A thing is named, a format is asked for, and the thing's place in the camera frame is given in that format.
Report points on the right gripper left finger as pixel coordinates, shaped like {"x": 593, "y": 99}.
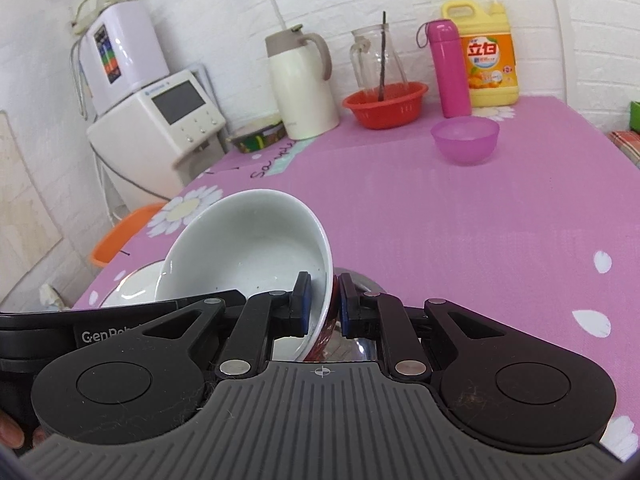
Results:
{"x": 150, "y": 380}

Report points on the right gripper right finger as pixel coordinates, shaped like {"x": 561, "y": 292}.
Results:
{"x": 502, "y": 386}

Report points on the white floral plate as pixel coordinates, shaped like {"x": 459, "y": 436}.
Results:
{"x": 137, "y": 287}

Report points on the red white-lined bowl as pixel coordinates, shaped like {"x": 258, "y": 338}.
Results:
{"x": 254, "y": 241}

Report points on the purple plastic bowl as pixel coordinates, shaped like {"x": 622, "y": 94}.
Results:
{"x": 466, "y": 140}

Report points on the person's hand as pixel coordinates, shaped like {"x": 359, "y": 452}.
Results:
{"x": 13, "y": 437}

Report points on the orange plastic basin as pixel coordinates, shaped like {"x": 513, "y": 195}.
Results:
{"x": 113, "y": 242}

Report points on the pink floral tablecloth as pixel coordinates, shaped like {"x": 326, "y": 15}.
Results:
{"x": 543, "y": 235}

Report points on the white water dispenser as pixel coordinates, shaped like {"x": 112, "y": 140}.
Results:
{"x": 159, "y": 139}

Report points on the green instant noodle bowl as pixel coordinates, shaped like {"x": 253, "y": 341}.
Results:
{"x": 258, "y": 134}

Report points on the white water purifier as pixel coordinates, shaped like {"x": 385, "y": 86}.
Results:
{"x": 120, "y": 54}

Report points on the green box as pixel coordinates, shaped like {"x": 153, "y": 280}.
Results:
{"x": 634, "y": 116}

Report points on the red plastic basket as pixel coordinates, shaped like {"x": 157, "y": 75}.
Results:
{"x": 402, "y": 106}

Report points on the cream thermos jug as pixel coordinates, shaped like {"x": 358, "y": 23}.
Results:
{"x": 300, "y": 66}

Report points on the yellow dish soap bottle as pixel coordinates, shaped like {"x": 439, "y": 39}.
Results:
{"x": 488, "y": 51}

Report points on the pink thermos bottle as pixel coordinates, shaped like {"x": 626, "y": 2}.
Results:
{"x": 443, "y": 38}

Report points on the glass carafe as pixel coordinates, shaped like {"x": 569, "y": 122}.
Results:
{"x": 377, "y": 66}

